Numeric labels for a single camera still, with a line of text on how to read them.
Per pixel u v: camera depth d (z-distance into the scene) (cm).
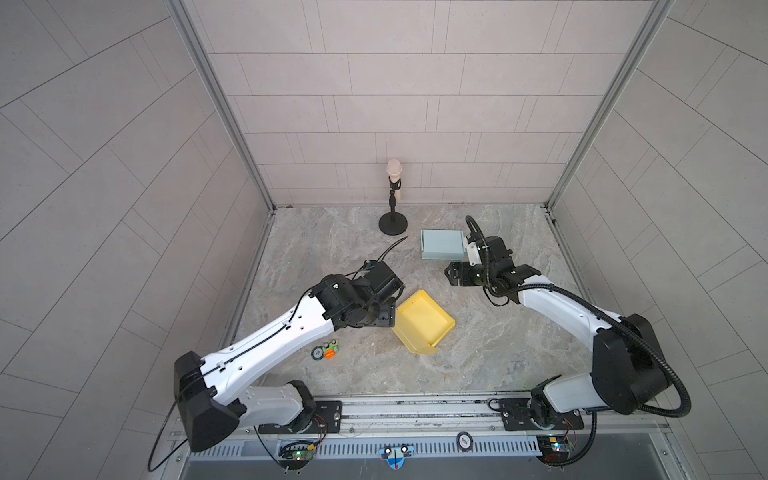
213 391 37
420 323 87
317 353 81
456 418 72
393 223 110
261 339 41
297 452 65
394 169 91
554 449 68
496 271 65
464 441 68
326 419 70
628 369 41
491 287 64
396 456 65
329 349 80
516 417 71
